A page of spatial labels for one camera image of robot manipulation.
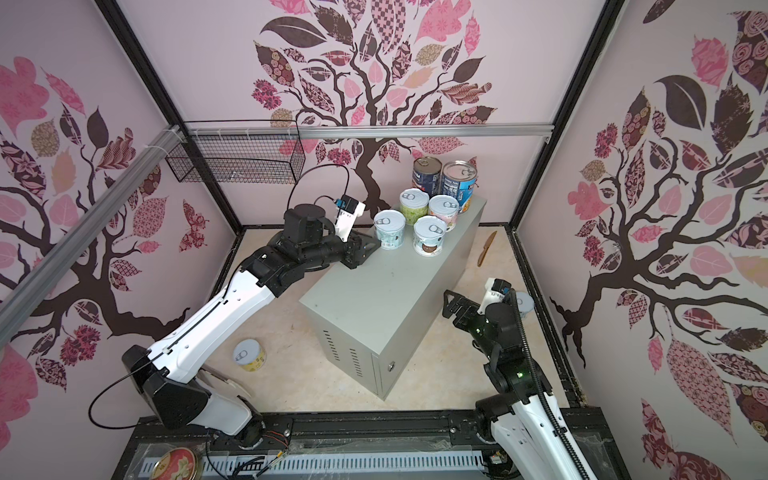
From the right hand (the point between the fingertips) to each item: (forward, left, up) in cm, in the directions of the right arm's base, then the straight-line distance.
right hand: (458, 295), depth 74 cm
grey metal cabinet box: (-13, +21, +12) cm, 27 cm away
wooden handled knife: (+35, -20, -23) cm, 47 cm away
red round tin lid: (-33, +67, -18) cm, 77 cm away
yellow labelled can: (-8, +57, -17) cm, 60 cm away
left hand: (+7, +21, +12) cm, 25 cm away
